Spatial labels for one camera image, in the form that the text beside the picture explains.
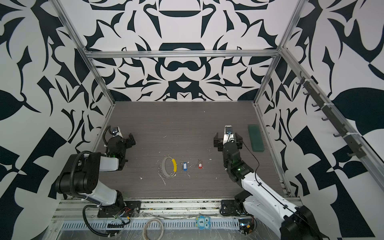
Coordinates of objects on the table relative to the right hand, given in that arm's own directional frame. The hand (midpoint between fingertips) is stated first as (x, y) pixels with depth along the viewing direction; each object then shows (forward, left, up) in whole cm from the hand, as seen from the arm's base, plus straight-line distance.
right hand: (228, 132), depth 80 cm
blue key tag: (-11, +24, -19) cm, 32 cm away
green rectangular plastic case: (+8, -22, -19) cm, 31 cm away
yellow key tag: (-10, +30, -19) cm, 37 cm away
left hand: (+7, +62, -10) cm, 63 cm away
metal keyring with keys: (-11, +37, -18) cm, 42 cm away
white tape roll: (-42, +41, -17) cm, 61 cm away
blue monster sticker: (-38, +14, -18) cm, 44 cm away
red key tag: (-10, +15, -20) cm, 27 cm away
